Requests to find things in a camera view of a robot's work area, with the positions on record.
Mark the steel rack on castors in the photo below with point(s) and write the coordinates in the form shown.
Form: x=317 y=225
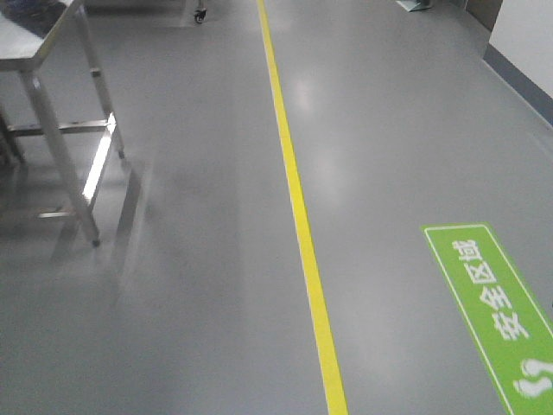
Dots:
x=200 y=17

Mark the grey-green floor stand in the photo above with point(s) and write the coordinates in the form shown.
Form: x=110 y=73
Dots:
x=412 y=4

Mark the bare steel table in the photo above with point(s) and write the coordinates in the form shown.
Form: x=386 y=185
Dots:
x=26 y=39

